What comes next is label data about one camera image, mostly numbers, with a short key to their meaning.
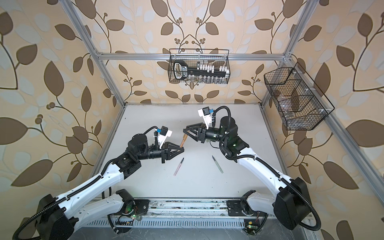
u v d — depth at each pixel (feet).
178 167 2.91
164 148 1.99
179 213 2.42
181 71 2.77
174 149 2.15
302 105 2.38
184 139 2.15
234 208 2.38
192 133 2.18
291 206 1.28
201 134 1.96
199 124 2.22
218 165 2.92
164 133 2.01
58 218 1.25
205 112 1.99
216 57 2.98
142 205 2.46
